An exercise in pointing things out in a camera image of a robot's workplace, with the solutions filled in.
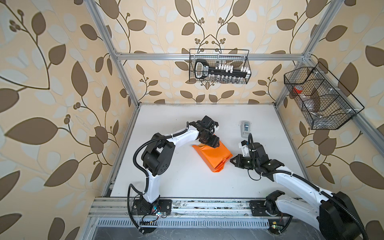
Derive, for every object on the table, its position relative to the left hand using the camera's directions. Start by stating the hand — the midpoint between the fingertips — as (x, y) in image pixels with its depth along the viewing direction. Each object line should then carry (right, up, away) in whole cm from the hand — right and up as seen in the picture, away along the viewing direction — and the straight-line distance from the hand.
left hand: (217, 143), depth 90 cm
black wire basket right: (+51, +22, -16) cm, 58 cm away
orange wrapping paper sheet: (-2, -7, -5) cm, 9 cm away
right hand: (+7, -10, -7) cm, 14 cm away
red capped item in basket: (+48, +32, -1) cm, 58 cm away
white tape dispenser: (+21, +8, +12) cm, 25 cm away
